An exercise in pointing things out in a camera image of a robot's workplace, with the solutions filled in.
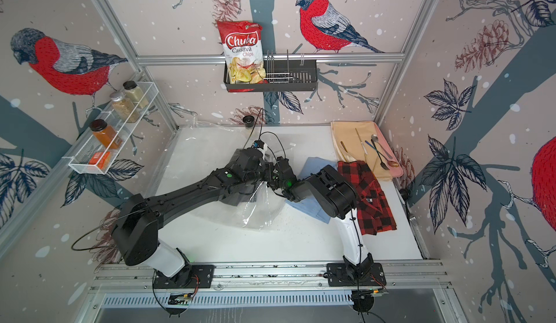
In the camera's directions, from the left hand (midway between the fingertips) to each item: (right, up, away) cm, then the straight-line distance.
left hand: (280, 164), depth 83 cm
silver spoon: (+51, +11, +32) cm, 61 cm away
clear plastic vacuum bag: (-43, +4, +26) cm, 50 cm away
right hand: (-12, -6, +13) cm, 19 cm away
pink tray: (+55, +4, +25) cm, 61 cm away
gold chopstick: (+43, +9, +31) cm, 54 cm away
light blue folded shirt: (+16, -3, +21) cm, 26 cm away
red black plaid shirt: (+38, -19, +4) cm, 43 cm away
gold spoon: (+33, +6, +28) cm, 44 cm away
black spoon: (+51, -3, +21) cm, 55 cm away
